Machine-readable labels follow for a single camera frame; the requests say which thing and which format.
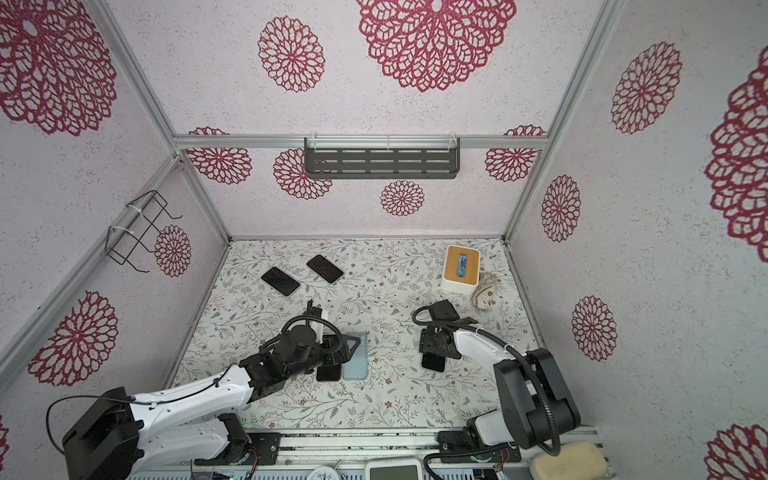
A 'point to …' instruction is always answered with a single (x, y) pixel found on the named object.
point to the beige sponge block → (579, 460)
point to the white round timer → (324, 473)
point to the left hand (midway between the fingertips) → (349, 346)
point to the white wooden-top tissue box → (461, 270)
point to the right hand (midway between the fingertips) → (433, 341)
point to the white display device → (393, 469)
